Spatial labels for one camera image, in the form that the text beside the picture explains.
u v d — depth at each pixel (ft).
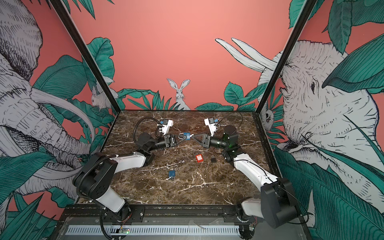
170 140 2.29
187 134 2.39
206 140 2.18
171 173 2.88
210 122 2.27
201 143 2.30
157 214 2.47
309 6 2.25
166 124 2.39
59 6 2.25
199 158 3.05
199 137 2.39
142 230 2.30
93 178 1.50
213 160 3.07
